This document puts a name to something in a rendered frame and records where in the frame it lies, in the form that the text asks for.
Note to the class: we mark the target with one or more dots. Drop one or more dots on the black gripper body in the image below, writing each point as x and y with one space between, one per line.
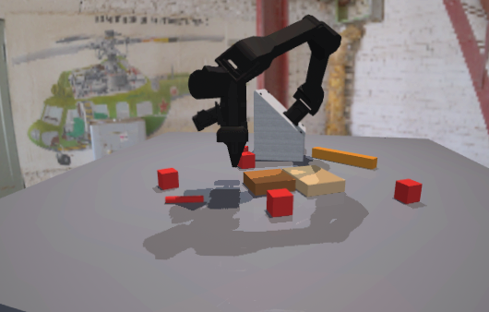
234 125

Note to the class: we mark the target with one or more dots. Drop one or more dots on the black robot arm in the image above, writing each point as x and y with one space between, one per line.
253 56

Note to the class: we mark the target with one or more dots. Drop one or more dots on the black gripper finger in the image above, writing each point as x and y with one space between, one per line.
235 151

